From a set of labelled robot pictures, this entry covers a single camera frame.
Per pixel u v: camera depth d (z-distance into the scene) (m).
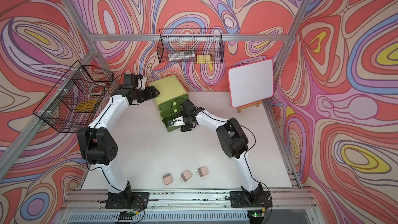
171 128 0.98
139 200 0.72
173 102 0.91
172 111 0.93
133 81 0.71
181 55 0.88
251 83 1.02
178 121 0.84
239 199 0.73
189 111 0.78
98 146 0.49
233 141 0.56
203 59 0.91
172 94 0.89
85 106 0.72
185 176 0.79
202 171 0.80
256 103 1.07
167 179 0.79
